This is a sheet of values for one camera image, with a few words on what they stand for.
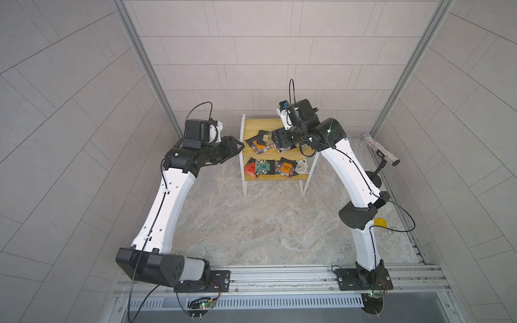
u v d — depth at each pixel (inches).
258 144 28.2
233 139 25.1
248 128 30.5
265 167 33.3
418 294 27.3
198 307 25.6
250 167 33.3
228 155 23.6
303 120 20.4
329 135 18.9
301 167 33.3
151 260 14.3
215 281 27.5
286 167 33.3
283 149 27.4
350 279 27.9
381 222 33.1
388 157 33.0
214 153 22.7
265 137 29.0
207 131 21.2
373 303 27.3
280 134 24.9
